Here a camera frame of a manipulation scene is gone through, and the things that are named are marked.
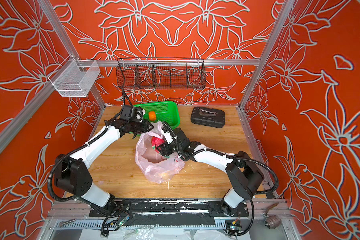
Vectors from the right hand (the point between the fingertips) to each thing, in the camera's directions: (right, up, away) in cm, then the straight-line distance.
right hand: (159, 145), depth 82 cm
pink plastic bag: (+2, -8, -16) cm, 18 cm away
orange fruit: (-8, +17, +24) cm, 31 cm away
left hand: (-4, +11, +2) cm, 12 cm away
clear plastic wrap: (-6, -38, -15) cm, 41 cm away
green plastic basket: (+1, +21, +32) cm, 38 cm away
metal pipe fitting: (+53, -32, -16) cm, 64 cm away
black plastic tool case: (+33, +16, +22) cm, 42 cm away
